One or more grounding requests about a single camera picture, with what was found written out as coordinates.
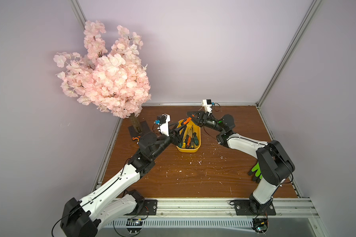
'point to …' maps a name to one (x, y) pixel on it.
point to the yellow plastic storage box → (192, 137)
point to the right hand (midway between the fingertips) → (188, 114)
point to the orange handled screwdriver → (188, 142)
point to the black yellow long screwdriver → (184, 145)
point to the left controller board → (134, 225)
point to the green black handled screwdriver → (180, 144)
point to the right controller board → (260, 225)
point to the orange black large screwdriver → (187, 120)
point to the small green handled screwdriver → (196, 138)
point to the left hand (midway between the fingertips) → (184, 125)
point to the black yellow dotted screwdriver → (192, 143)
